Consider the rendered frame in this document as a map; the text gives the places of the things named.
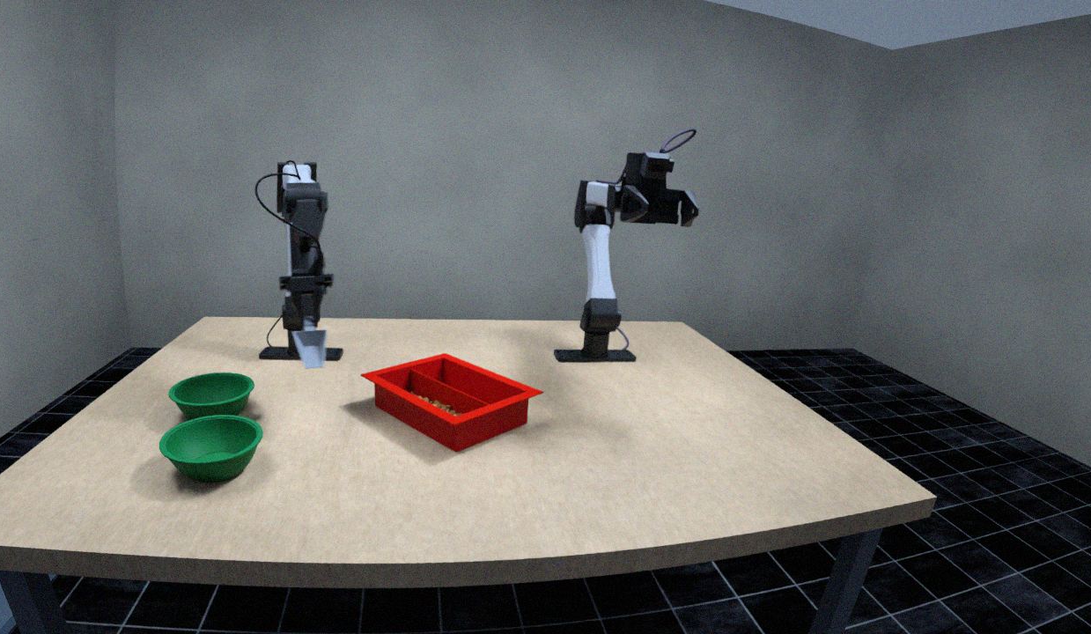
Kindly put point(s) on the green bowl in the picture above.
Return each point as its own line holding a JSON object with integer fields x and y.
{"x": 189, "y": 444}
{"x": 229, "y": 391}

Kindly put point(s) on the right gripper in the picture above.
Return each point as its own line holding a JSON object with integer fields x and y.
{"x": 304, "y": 264}

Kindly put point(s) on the light blue scoop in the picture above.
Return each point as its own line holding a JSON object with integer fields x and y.
{"x": 313, "y": 344}

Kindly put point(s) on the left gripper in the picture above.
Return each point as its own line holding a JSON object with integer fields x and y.
{"x": 653, "y": 191}

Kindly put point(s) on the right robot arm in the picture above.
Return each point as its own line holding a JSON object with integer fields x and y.
{"x": 312, "y": 219}

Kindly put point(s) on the red divided box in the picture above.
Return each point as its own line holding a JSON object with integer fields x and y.
{"x": 455, "y": 382}

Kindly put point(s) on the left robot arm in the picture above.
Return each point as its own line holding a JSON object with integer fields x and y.
{"x": 600, "y": 313}

